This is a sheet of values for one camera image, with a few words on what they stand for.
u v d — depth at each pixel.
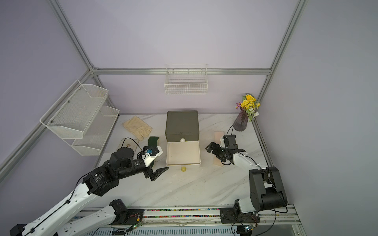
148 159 0.56
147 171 0.58
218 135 1.08
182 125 0.86
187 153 0.87
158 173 0.57
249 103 0.92
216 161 0.88
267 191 0.44
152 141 1.01
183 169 0.80
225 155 0.68
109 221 0.60
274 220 0.72
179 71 0.95
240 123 1.07
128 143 1.01
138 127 1.11
